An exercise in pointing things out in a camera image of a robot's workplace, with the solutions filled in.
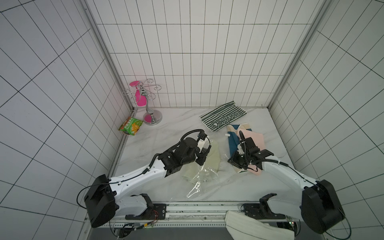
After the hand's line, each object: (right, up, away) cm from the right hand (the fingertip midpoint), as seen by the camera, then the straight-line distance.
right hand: (227, 157), depth 86 cm
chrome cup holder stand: (-53, +24, +27) cm, 64 cm away
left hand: (-14, +5, -10) cm, 18 cm away
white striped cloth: (+3, -27, -16) cm, 32 cm away
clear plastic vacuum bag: (-4, -8, +1) cm, 9 cm away
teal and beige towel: (+8, +15, +16) cm, 24 cm away
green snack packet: (-63, +18, +14) cm, 67 cm away
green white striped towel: (+3, +26, +27) cm, 37 cm away
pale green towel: (-19, -5, -12) cm, 23 cm away
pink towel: (+24, +9, +13) cm, 29 cm away
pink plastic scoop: (-57, +37, +18) cm, 70 cm away
